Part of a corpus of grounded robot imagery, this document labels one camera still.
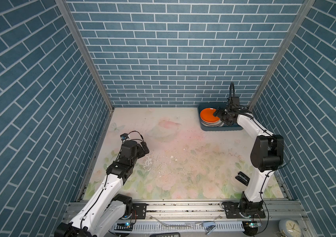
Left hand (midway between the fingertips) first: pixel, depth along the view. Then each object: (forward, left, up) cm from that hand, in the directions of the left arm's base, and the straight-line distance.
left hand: (140, 145), depth 82 cm
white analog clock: (-39, -72, -9) cm, 82 cm away
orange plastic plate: (+29, -44, -7) cm, 54 cm away
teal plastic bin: (+20, -42, -11) cm, 48 cm away
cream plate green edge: (+22, -51, -9) cm, 56 cm away
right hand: (+22, -48, +2) cm, 53 cm away
